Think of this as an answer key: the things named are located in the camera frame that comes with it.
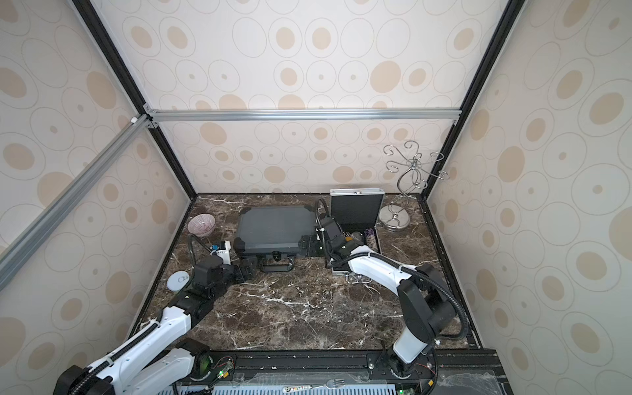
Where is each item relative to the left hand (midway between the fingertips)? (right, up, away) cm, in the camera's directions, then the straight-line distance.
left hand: (253, 259), depth 83 cm
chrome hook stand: (+56, +15, +26) cm, 64 cm away
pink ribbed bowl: (-29, +11, +23) cm, 38 cm away
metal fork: (+25, -34, -12) cm, 44 cm away
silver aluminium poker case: (+38, +16, +14) cm, 44 cm away
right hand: (+22, +5, +6) cm, 23 cm away
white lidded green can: (-27, -8, +3) cm, 29 cm away
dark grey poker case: (+4, +8, +13) cm, 15 cm away
